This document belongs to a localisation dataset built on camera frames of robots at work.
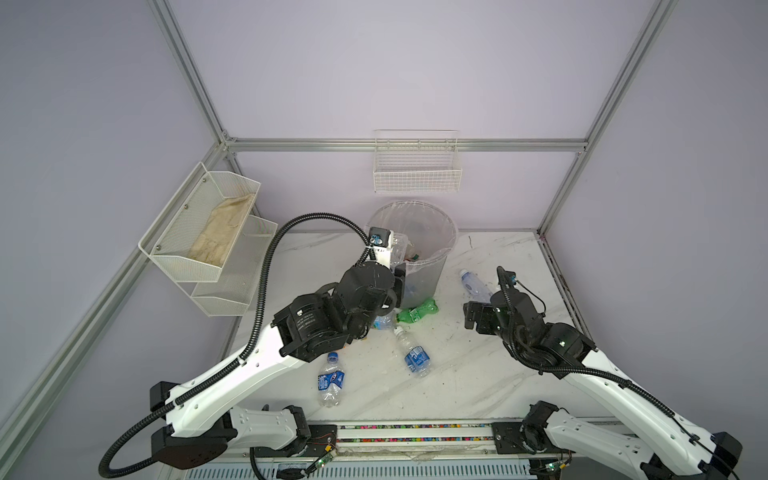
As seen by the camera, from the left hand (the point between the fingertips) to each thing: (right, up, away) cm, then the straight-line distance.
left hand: (390, 265), depth 60 cm
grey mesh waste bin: (+10, -6, +36) cm, 38 cm away
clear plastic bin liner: (+12, +9, +31) cm, 35 cm away
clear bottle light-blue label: (-2, -17, +26) cm, 31 cm away
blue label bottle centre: (+7, -27, +22) cm, 35 cm away
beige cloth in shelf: (-47, +7, +18) cm, 50 cm away
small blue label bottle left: (-17, -32, +20) cm, 42 cm away
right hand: (+22, -11, +14) cm, 28 cm away
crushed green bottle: (+7, -16, +31) cm, 36 cm away
